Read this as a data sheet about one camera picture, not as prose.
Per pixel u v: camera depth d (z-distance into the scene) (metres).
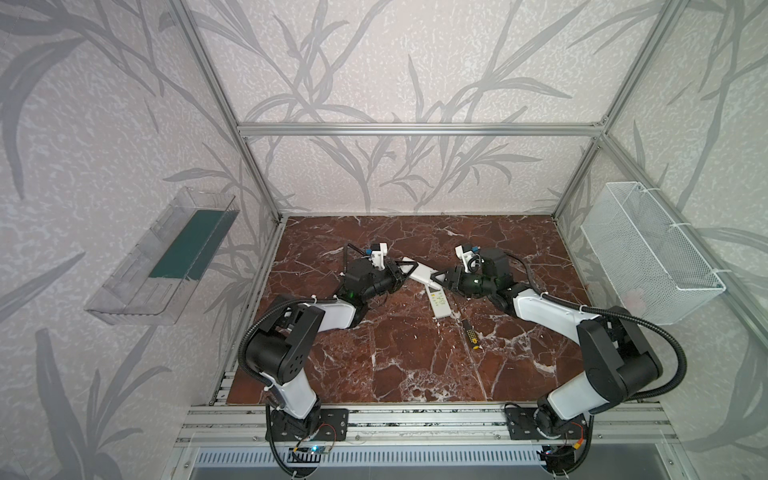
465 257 0.82
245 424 0.75
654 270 0.63
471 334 0.87
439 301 0.96
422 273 0.85
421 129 0.98
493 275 0.71
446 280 0.80
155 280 0.64
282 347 0.47
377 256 0.84
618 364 0.44
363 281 0.71
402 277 0.80
